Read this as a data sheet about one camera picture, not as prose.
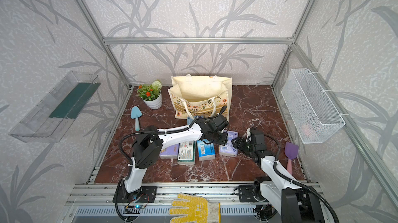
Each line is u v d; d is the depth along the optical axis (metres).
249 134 0.82
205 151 0.81
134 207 0.71
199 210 0.69
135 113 1.05
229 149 0.83
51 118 0.64
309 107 0.64
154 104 1.02
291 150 0.88
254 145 0.68
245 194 0.74
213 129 0.68
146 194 0.72
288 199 0.41
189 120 0.95
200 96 0.94
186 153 0.82
